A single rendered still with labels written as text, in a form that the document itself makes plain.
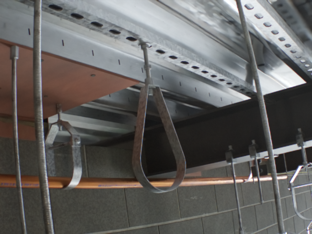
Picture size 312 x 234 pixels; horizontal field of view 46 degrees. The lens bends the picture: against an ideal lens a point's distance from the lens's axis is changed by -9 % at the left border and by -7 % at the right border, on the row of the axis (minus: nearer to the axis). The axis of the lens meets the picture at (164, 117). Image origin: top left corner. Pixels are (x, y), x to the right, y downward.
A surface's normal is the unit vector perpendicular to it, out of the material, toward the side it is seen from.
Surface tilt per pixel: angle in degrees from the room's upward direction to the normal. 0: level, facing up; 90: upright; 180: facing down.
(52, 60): 180
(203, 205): 90
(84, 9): 90
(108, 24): 180
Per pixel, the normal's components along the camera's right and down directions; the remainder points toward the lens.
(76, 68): 0.13, 0.96
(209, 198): 0.82, -0.24
